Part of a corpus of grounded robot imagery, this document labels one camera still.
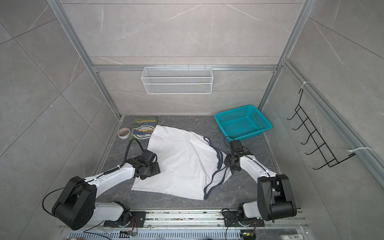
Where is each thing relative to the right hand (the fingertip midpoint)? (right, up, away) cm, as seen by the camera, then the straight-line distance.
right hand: (228, 161), depth 92 cm
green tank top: (-60, +21, +16) cm, 65 cm away
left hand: (-45, -3, -2) cm, 45 cm away
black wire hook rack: (+33, +8, -33) cm, 48 cm away
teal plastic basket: (+16, +24, +23) cm, 37 cm away
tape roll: (-75, +17, +19) cm, 79 cm away
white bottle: (+25, -29, -24) cm, 45 cm away
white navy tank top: (-24, -3, 0) cm, 24 cm away
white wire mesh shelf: (-34, +54, +9) cm, 64 cm away
